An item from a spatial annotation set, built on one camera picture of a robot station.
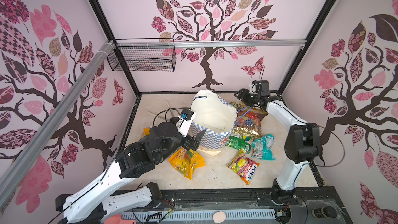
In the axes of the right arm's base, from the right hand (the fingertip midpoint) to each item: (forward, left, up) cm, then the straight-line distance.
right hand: (238, 94), depth 92 cm
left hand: (-32, +26, +15) cm, 44 cm away
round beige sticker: (-59, +16, -18) cm, 64 cm away
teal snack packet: (-27, -13, -17) cm, 34 cm away
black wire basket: (+44, +68, -2) cm, 81 cm away
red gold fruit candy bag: (-11, -7, -13) cm, 18 cm away
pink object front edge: (-59, +61, -16) cm, 86 cm away
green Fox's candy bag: (-22, 0, -18) cm, 29 cm away
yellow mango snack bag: (-36, +31, -12) cm, 49 cm away
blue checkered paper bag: (-5, +16, -11) cm, 20 cm away
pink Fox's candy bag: (-38, +1, -16) cm, 41 cm away
